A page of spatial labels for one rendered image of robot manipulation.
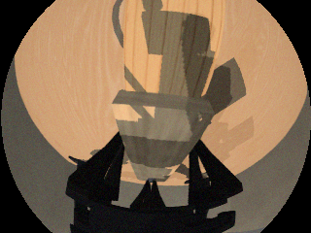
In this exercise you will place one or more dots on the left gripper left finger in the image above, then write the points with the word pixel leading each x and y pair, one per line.
pixel 89 180

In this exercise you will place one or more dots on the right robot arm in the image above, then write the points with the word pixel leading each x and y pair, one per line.
pixel 207 184

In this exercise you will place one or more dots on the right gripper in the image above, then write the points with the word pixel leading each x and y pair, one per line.
pixel 149 199

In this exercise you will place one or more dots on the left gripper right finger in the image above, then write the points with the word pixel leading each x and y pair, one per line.
pixel 223 183

